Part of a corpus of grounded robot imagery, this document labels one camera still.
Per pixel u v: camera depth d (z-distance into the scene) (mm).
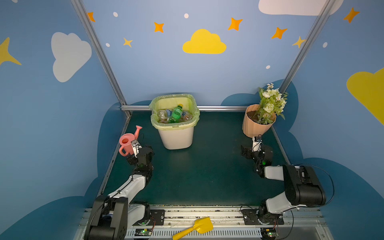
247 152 864
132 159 752
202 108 1230
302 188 453
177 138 929
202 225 719
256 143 819
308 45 820
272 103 857
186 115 867
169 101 926
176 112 898
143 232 712
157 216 750
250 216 749
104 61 885
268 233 715
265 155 721
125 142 899
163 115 907
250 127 967
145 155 654
